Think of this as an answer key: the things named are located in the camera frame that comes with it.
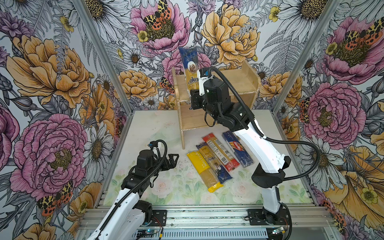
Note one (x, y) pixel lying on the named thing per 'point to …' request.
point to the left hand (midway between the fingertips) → (171, 161)
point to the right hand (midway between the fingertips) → (194, 95)
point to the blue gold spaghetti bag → (220, 173)
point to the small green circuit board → (148, 231)
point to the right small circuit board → (277, 230)
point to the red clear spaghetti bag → (230, 163)
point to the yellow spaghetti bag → (210, 180)
